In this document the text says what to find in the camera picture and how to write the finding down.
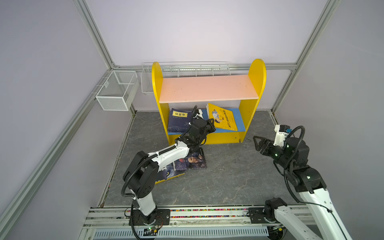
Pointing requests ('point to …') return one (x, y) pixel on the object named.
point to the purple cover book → (195, 160)
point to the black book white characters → (167, 173)
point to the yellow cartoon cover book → (223, 118)
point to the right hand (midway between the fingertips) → (259, 139)
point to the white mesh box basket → (119, 90)
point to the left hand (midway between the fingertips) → (216, 121)
